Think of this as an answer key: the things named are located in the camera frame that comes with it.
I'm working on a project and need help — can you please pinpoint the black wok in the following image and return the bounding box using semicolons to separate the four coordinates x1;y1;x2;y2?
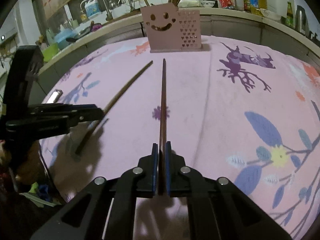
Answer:
65;26;93;43

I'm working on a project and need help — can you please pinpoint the red snack packet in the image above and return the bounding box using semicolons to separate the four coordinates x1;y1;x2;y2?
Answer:
217;0;235;9

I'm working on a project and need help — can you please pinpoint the steel thermos flask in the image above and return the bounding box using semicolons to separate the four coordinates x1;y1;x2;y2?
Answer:
295;5;308;34

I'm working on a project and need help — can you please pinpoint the light brown single chopstick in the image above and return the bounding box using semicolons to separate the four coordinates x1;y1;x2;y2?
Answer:
75;60;154;155

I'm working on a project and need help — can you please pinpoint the shiny silver flat object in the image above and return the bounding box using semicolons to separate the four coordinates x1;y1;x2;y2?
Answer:
46;89;63;104

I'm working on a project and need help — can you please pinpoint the blue detergent jug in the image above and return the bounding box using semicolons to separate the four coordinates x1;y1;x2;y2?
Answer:
84;0;102;18

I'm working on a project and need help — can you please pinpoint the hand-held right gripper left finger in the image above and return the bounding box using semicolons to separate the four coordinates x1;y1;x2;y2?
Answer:
30;143;159;240

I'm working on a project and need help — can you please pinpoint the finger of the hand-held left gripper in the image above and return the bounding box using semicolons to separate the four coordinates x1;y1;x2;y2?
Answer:
27;103;104;121
5;115;86;139

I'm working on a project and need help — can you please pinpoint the white ceramic bowl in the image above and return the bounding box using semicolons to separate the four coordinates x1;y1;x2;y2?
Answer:
260;8;282;22

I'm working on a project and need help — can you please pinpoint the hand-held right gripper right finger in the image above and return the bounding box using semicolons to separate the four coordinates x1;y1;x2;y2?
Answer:
165;141;293;240

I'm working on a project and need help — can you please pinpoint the black gas stove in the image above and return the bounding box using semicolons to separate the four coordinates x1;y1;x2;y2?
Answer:
306;29;320;44

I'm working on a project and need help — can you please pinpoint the green plastic basin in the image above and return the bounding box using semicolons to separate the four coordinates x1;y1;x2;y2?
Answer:
41;42;59;63

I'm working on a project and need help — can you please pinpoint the dark reddish single chopstick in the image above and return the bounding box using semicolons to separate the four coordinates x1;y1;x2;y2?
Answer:
158;58;167;196

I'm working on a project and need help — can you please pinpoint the pink smiley utensil holder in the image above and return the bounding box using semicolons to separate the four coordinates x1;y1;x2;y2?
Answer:
140;3;211;54

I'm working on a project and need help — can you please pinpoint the light blue plastic container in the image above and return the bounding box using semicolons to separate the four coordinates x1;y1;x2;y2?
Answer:
54;29;74;50

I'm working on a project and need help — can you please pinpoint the green glass bottle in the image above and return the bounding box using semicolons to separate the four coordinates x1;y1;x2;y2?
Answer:
286;2;294;28

